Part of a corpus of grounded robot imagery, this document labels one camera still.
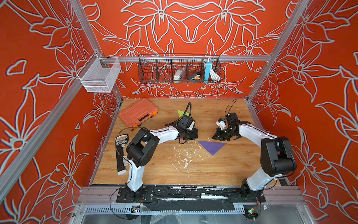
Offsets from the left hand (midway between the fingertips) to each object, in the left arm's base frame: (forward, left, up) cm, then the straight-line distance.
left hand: (199, 136), depth 91 cm
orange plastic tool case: (+15, +49, 0) cm, 52 cm away
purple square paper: (-5, -9, -6) cm, 12 cm away
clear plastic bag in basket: (+31, +16, +26) cm, 44 cm away
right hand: (-1, -7, +1) cm, 7 cm away
